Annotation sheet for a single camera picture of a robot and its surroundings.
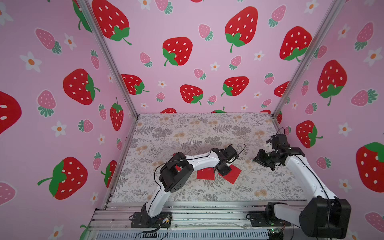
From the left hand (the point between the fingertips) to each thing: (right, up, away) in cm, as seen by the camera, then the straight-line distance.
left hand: (226, 170), depth 91 cm
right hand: (+17, +9, -8) cm, 20 cm away
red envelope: (-11, -1, -3) cm, 12 cm away
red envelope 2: (+3, -2, -3) cm, 5 cm away
